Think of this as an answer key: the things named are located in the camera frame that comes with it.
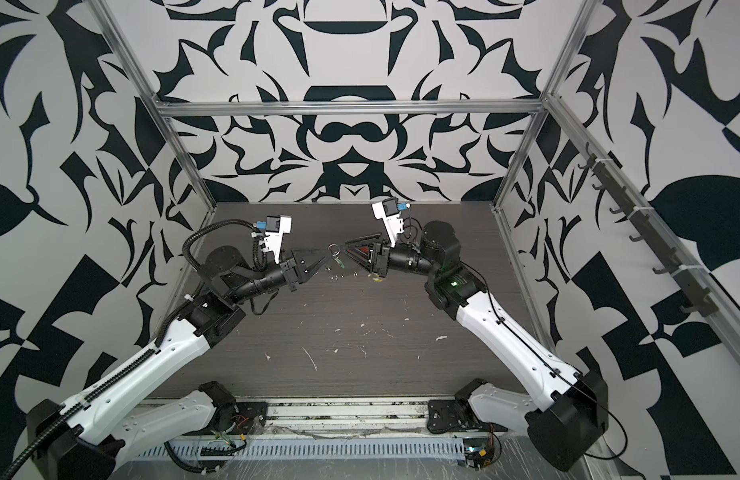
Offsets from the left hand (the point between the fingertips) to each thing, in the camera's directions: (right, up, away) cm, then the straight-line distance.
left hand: (332, 249), depth 60 cm
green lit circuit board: (+33, -48, +11) cm, 59 cm away
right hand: (+3, 0, 0) cm, 3 cm away
